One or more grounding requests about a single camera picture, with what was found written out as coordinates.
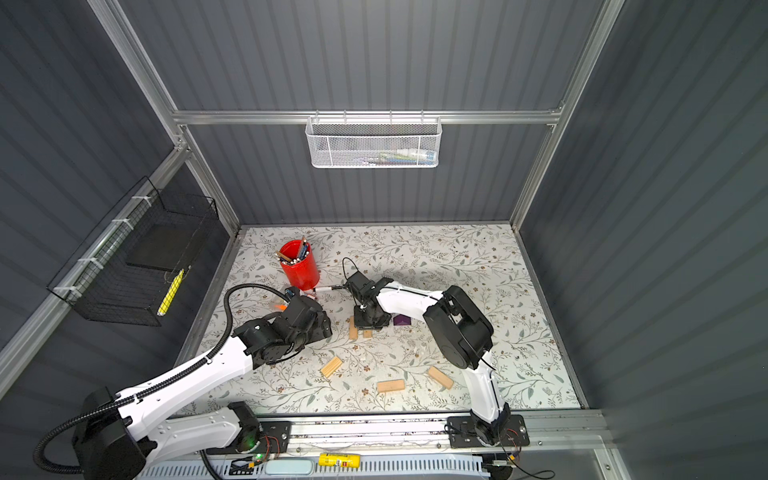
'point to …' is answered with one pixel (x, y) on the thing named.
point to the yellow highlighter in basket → (170, 293)
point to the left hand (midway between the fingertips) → (321, 325)
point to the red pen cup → (299, 265)
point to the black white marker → (328, 288)
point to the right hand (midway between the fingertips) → (365, 328)
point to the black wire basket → (129, 270)
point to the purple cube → (401, 319)
